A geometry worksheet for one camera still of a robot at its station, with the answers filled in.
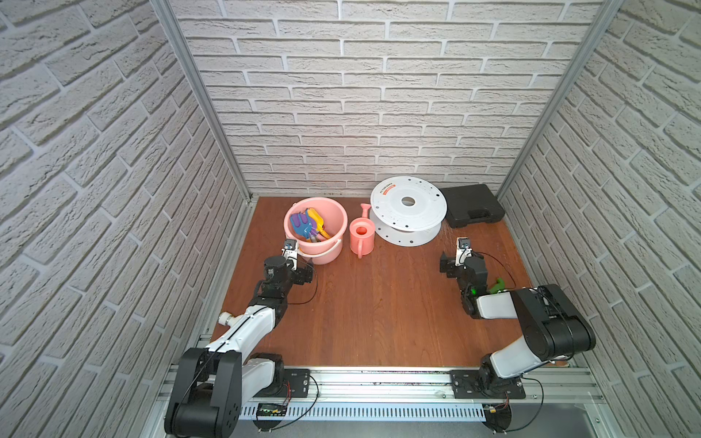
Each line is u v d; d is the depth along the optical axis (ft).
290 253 2.49
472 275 2.34
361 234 3.04
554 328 1.49
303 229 3.09
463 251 2.59
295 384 2.43
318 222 3.19
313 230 3.12
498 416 2.28
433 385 2.48
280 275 2.19
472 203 3.63
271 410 2.35
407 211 3.39
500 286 3.01
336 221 3.08
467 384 2.39
